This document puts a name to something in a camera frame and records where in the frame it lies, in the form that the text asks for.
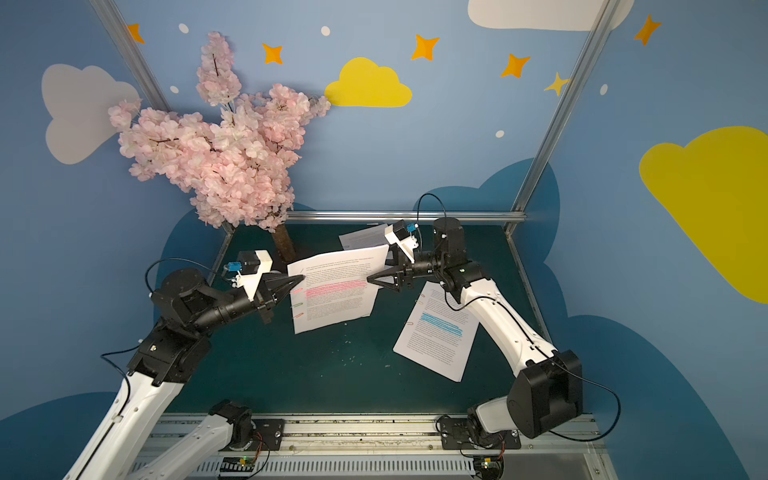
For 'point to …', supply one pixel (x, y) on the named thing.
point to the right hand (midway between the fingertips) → (376, 266)
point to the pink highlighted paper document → (336, 288)
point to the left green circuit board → (237, 464)
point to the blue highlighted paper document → (438, 336)
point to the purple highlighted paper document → (368, 238)
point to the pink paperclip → (298, 315)
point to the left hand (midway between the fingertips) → (299, 270)
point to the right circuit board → (489, 468)
